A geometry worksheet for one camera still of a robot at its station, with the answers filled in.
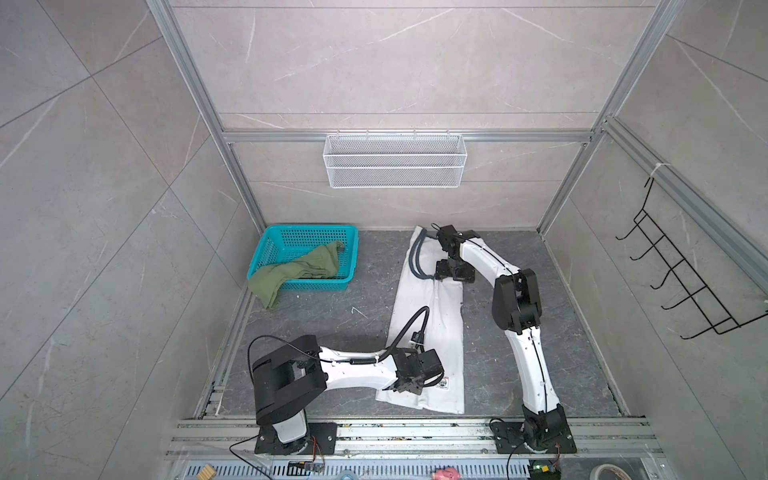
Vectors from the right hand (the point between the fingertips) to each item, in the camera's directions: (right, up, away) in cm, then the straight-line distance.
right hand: (452, 275), depth 106 cm
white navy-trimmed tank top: (-12, -4, -4) cm, 14 cm away
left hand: (-15, -26, -22) cm, 37 cm away
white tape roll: (+25, -44, -38) cm, 63 cm away
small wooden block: (-66, -44, -37) cm, 87 cm away
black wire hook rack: (+44, -3, -41) cm, 60 cm away
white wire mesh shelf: (-21, +40, -5) cm, 45 cm away
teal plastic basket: (-65, +12, +6) cm, 66 cm away
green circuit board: (+15, -44, -36) cm, 58 cm away
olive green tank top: (-48, +5, +1) cm, 48 cm away
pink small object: (-9, -42, -39) cm, 58 cm away
